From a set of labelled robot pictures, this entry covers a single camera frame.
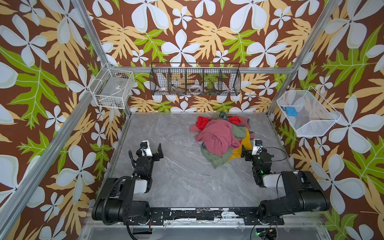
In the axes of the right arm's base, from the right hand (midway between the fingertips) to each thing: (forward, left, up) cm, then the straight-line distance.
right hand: (250, 145), depth 91 cm
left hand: (-1, +61, +5) cm, 61 cm away
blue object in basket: (+12, -22, +17) cm, 31 cm away
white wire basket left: (+26, +85, +25) cm, 92 cm away
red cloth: (+23, +29, -4) cm, 37 cm away
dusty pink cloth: (+3, +21, +6) cm, 22 cm away
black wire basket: (+38, +33, +22) cm, 55 cm away
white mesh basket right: (+5, -30, +19) cm, 36 cm away
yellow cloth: (+6, 0, -6) cm, 8 cm away
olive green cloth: (+9, +5, +1) cm, 10 cm away
